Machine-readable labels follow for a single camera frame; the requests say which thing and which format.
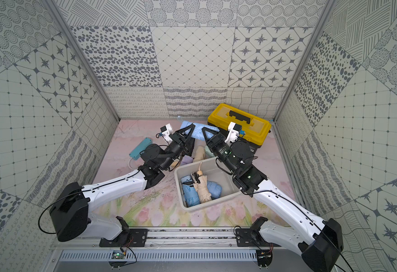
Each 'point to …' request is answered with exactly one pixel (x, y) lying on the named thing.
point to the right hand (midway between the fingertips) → (201, 132)
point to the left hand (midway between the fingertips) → (194, 123)
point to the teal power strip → (139, 147)
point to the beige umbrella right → (200, 154)
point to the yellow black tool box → (257, 131)
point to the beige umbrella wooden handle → (201, 185)
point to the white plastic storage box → (210, 169)
